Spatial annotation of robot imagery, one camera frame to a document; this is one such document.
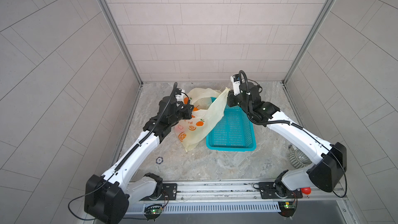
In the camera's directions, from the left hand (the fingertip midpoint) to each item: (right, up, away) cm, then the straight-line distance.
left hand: (198, 105), depth 75 cm
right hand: (+14, +7, +1) cm, 16 cm away
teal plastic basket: (+21, -18, +16) cm, 32 cm away
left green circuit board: (-19, -44, -11) cm, 49 cm away
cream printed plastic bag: (+5, -2, -2) cm, 6 cm away
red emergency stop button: (+49, -38, -6) cm, 63 cm away
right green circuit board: (+40, -45, -7) cm, 61 cm away
